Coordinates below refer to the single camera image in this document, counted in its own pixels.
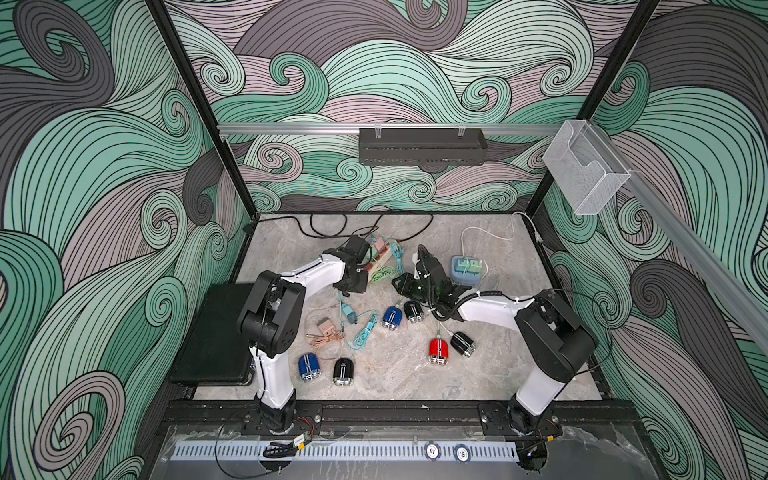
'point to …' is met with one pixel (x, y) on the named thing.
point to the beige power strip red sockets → (382, 251)
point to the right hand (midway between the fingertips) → (389, 284)
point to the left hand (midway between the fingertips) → (356, 282)
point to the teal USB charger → (351, 315)
